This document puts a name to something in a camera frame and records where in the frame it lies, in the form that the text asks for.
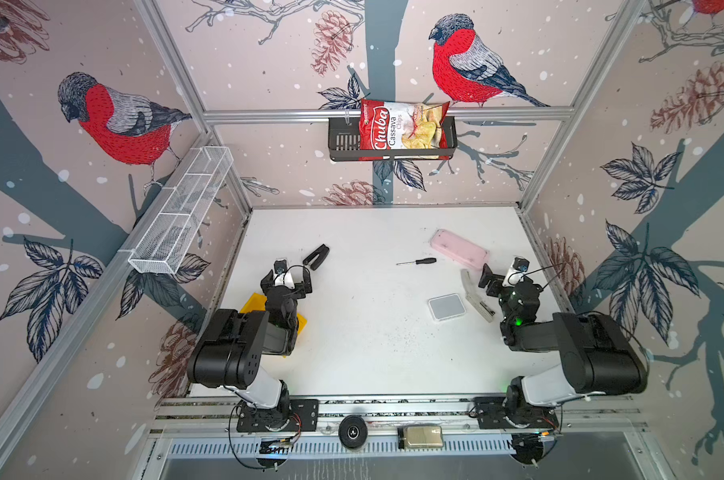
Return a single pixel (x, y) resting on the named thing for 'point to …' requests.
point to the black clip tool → (322, 252)
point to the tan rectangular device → (420, 436)
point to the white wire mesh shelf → (178, 212)
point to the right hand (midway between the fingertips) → (499, 270)
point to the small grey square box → (447, 306)
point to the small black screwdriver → (420, 261)
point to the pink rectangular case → (457, 249)
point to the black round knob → (353, 431)
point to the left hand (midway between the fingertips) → (286, 268)
